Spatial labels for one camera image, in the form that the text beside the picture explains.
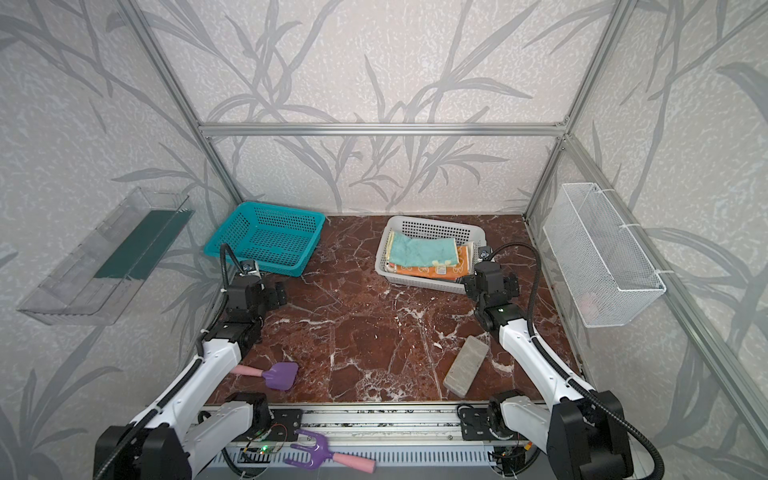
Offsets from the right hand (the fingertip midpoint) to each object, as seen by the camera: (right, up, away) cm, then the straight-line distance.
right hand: (493, 265), depth 85 cm
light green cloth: (-20, +3, +15) cm, 25 cm away
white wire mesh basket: (+16, +1, -24) cm, 29 cm away
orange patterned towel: (-14, -3, +12) cm, 18 cm away
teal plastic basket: (-72, +7, +27) cm, 77 cm away
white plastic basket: (-2, +8, +20) cm, 21 cm away
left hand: (-65, -3, -1) cm, 65 cm away
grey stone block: (-9, -27, -5) cm, 29 cm away
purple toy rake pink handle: (-46, -44, -15) cm, 66 cm away
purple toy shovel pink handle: (-61, -30, -4) cm, 68 cm away
